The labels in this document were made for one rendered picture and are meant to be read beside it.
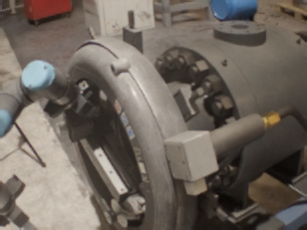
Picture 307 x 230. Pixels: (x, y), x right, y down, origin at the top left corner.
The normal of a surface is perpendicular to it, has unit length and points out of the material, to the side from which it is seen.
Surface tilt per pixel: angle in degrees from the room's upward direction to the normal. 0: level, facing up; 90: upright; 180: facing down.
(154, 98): 44
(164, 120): 53
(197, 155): 68
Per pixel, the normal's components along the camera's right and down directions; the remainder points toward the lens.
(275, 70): 0.30, -0.41
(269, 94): 0.40, -0.18
